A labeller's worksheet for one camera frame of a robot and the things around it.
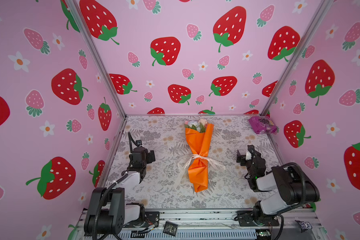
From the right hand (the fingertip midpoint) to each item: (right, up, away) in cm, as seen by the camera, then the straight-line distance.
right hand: (247, 149), depth 91 cm
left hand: (-65, -1, 0) cm, 65 cm away
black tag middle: (-46, -35, -21) cm, 61 cm away
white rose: (-34, +17, +16) cm, 42 cm away
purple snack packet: (+19, +17, +17) cm, 30 cm away
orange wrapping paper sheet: (-31, -11, -4) cm, 33 cm away
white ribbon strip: (-40, -12, -1) cm, 41 cm away
